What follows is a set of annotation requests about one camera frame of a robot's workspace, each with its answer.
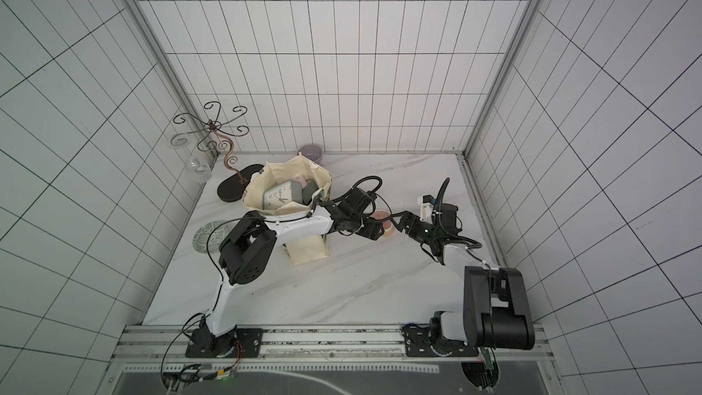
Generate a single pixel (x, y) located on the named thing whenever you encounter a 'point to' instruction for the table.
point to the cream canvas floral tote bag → (276, 173)
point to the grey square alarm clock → (289, 191)
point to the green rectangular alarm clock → (308, 190)
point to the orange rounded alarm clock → (388, 223)
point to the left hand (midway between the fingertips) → (370, 232)
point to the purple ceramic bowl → (313, 152)
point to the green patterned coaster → (209, 237)
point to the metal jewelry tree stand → (233, 189)
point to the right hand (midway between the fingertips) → (400, 216)
